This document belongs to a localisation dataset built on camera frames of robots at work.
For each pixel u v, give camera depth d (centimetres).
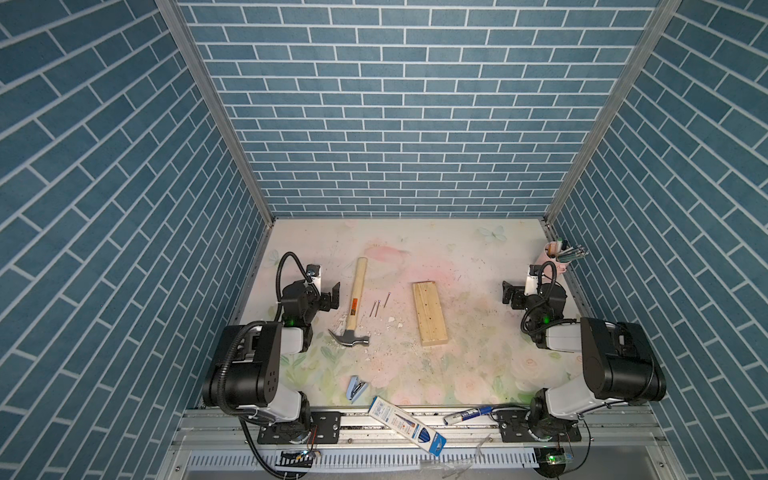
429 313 91
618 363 46
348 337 89
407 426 72
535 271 81
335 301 86
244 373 44
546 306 72
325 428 73
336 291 89
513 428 73
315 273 80
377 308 96
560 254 97
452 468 69
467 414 75
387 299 98
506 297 88
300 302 72
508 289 88
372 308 96
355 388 79
